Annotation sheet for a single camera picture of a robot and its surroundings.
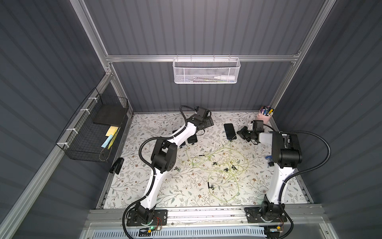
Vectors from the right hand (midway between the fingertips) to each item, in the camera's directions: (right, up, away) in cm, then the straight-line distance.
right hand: (239, 131), depth 106 cm
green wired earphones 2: (-21, -19, -12) cm, 31 cm away
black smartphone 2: (-34, -5, -4) cm, 34 cm away
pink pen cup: (+18, +12, -1) cm, 22 cm away
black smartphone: (-41, -9, -4) cm, 42 cm away
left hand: (-22, +6, -8) cm, 24 cm away
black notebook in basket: (-79, +10, -25) cm, 83 cm away
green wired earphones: (-14, -32, -23) cm, 42 cm away
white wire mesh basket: (-25, +51, +18) cm, 59 cm away
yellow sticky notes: (-75, +2, -30) cm, 81 cm away
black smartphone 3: (-6, 0, +2) cm, 7 cm away
